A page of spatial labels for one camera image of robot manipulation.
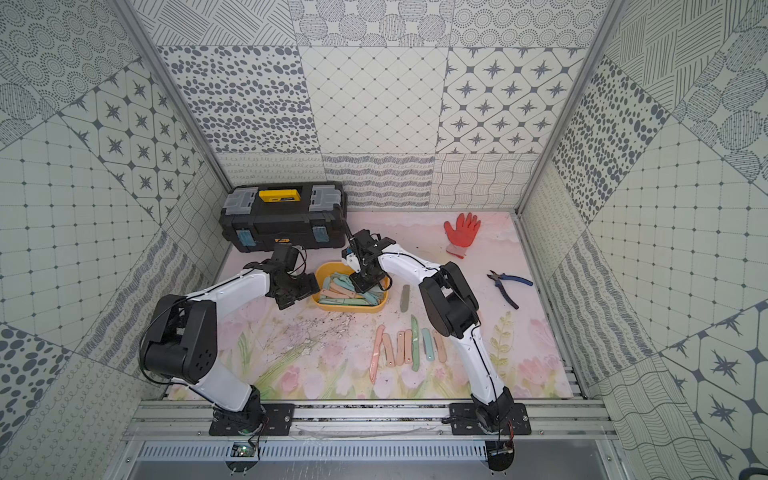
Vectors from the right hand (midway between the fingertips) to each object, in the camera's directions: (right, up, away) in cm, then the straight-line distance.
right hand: (363, 289), depth 96 cm
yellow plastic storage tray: (-12, +7, +2) cm, 14 cm away
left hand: (-14, -1, -3) cm, 15 cm away
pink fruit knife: (+12, -15, -10) cm, 22 cm away
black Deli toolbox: (-34, +24, -1) cm, 41 cm away
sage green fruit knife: (+14, -3, +2) cm, 14 cm away
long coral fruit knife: (+4, -20, -13) cm, 24 cm away
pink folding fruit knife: (+8, -16, -10) cm, 21 cm away
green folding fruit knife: (+17, -13, -8) cm, 22 cm away
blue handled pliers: (+46, +2, +4) cm, 46 cm away
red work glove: (+37, +18, +18) cm, 45 cm away
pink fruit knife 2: (+14, -15, -10) cm, 23 cm away
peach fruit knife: (+24, -15, -10) cm, 30 cm away
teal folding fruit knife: (+20, -15, -10) cm, 27 cm away
